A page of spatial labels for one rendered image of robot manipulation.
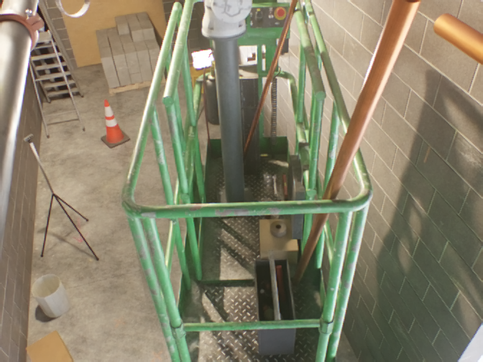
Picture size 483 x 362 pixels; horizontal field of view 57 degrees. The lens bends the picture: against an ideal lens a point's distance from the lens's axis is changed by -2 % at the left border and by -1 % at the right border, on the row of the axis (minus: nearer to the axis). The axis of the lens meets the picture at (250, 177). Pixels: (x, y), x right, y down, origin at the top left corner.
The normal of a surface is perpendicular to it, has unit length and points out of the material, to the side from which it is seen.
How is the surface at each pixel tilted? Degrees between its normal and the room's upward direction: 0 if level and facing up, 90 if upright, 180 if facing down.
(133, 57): 90
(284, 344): 90
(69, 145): 0
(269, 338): 90
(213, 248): 0
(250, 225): 0
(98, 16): 90
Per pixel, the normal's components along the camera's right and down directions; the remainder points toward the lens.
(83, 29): 0.30, 0.63
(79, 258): -0.03, -0.74
